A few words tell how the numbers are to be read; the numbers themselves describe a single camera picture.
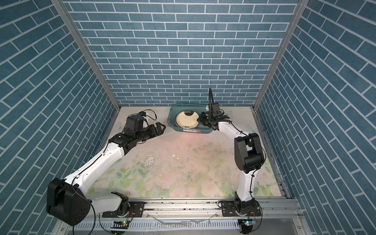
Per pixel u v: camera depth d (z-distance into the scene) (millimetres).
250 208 680
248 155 517
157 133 722
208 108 803
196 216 736
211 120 737
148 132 697
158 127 725
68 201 386
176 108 1111
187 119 968
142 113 723
